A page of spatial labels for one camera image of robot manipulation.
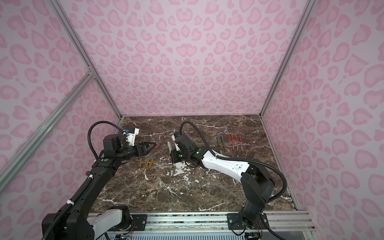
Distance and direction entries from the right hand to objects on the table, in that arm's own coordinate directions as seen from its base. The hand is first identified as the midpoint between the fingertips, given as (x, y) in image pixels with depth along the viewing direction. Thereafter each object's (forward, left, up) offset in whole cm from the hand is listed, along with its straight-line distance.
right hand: (171, 154), depth 80 cm
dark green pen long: (+20, -28, -16) cm, 38 cm away
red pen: (+24, -36, -16) cm, 46 cm away
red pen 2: (+19, -40, -17) cm, 48 cm away
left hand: (+3, +10, +6) cm, 12 cm away
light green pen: (+4, +1, +1) cm, 4 cm away
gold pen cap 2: (+2, +18, -15) cm, 23 cm away
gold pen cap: (+2, +22, -16) cm, 28 cm away
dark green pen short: (+19, -31, -16) cm, 40 cm away
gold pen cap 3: (+1, +15, -15) cm, 22 cm away
